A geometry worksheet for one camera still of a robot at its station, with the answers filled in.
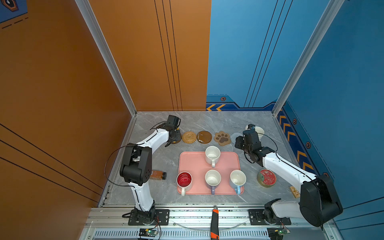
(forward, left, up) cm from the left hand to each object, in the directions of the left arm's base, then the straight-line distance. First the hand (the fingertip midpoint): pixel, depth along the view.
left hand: (175, 134), depth 98 cm
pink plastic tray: (-17, -14, -7) cm, 23 cm away
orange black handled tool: (-50, -23, -6) cm, 56 cm away
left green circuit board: (-52, +9, -9) cm, 54 cm away
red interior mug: (-29, -8, -5) cm, 30 cm away
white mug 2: (+2, -56, +2) cm, 56 cm away
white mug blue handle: (-27, -38, -5) cm, 47 cm away
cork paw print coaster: (+2, -33, -7) cm, 33 cm away
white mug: (-12, -24, -5) cm, 28 cm away
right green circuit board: (-51, -55, -7) cm, 75 cm away
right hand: (-7, -38, +6) cm, 39 cm away
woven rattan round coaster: (+3, -9, -7) cm, 12 cm away
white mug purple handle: (-26, -24, -6) cm, 36 cm away
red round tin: (-27, -54, -3) cm, 60 cm away
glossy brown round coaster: (+3, -20, -7) cm, 21 cm away
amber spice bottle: (-26, +7, -4) cm, 27 cm away
